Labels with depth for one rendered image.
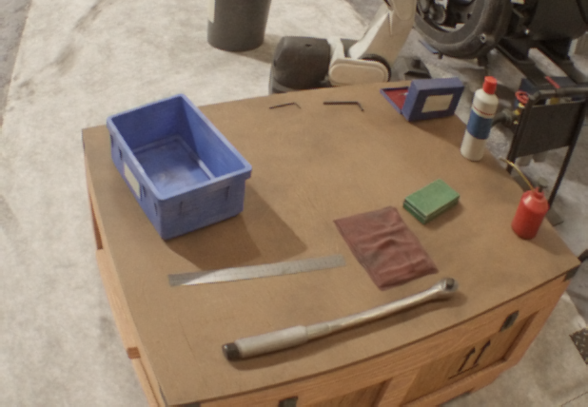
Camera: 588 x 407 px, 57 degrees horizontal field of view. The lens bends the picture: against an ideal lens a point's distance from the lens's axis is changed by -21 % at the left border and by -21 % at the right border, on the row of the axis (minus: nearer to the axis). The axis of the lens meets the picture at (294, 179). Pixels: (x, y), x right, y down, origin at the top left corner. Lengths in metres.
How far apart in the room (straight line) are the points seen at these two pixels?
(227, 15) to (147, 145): 1.40
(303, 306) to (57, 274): 0.90
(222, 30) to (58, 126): 0.89
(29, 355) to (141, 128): 0.71
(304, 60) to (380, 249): 1.06
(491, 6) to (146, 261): 1.60
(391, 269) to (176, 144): 0.56
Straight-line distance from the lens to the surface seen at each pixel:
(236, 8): 2.74
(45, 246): 1.93
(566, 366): 1.90
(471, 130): 1.57
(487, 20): 2.36
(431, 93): 1.63
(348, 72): 2.20
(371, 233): 1.30
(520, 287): 1.33
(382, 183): 1.45
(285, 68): 2.22
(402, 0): 2.10
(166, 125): 1.45
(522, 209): 1.41
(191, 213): 1.22
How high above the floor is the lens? 1.35
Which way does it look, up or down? 39 degrees down
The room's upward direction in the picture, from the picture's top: 9 degrees clockwise
